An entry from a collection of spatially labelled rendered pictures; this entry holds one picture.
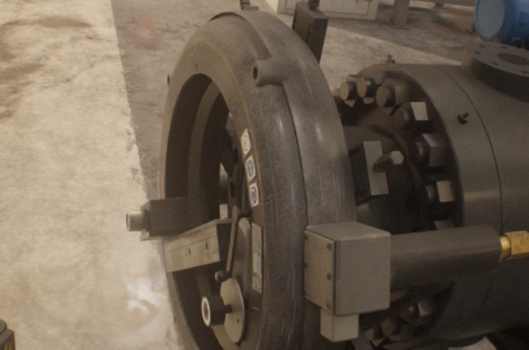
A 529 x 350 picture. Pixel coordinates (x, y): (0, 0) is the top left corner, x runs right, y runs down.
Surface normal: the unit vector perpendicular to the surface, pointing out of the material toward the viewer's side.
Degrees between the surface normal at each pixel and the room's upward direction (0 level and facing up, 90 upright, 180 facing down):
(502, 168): 48
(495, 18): 90
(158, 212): 52
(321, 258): 90
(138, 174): 0
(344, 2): 90
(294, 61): 21
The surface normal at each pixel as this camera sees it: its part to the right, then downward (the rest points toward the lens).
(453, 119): 0.26, -0.59
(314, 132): 0.29, -0.40
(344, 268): 0.36, 0.07
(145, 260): 0.12, -0.89
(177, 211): 0.34, -0.20
